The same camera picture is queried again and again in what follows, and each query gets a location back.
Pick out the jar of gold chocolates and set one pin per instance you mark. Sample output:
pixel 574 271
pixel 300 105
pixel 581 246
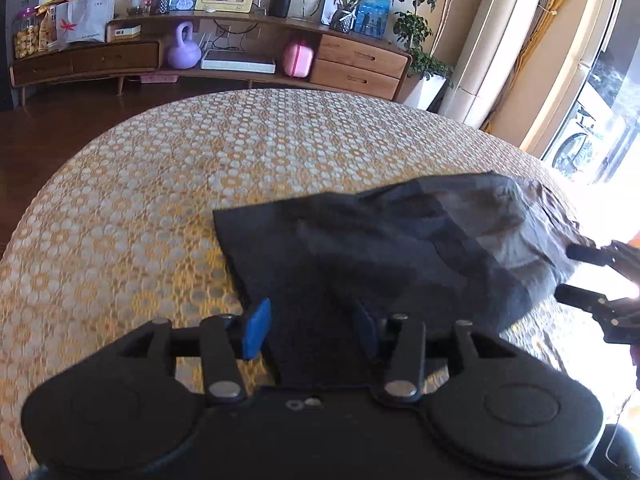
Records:
pixel 26 37

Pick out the wooden television cabinet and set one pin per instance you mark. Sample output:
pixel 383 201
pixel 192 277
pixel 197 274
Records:
pixel 360 55

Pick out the white flat set-top box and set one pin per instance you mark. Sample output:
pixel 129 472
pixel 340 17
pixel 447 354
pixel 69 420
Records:
pixel 237 61

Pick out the potted green tree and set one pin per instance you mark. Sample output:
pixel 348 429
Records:
pixel 415 30

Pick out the blue framed picture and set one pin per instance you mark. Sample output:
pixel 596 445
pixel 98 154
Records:
pixel 372 17

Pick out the small pink suitcase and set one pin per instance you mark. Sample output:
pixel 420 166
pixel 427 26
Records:
pixel 298 60

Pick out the green orchid potted plant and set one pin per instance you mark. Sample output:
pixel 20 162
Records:
pixel 342 20

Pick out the pink basket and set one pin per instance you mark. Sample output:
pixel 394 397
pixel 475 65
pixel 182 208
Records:
pixel 159 79

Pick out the glass teapot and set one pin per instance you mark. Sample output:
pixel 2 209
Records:
pixel 136 6

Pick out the purple kettlebell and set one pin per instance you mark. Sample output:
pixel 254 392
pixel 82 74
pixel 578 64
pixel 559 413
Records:
pixel 184 55

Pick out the white standing air conditioner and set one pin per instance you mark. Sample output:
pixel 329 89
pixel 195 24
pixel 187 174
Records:
pixel 485 50

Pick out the small yellow white box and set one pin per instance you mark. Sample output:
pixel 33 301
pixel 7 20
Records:
pixel 127 32

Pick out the yellow grey curtain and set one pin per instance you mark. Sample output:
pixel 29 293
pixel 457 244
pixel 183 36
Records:
pixel 560 10

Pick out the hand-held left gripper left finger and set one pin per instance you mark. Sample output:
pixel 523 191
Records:
pixel 257 327

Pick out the glass sliding door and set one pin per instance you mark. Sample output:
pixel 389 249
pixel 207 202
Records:
pixel 590 60

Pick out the white shopping bag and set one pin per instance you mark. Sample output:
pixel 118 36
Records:
pixel 85 20

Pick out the grey brown sweater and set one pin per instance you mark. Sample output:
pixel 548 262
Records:
pixel 400 240

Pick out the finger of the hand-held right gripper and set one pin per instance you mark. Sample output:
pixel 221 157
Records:
pixel 585 254
pixel 575 296

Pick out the orange snack bag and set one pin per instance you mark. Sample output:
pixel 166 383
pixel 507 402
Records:
pixel 47 30

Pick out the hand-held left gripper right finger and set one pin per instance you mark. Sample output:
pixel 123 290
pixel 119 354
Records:
pixel 367 335

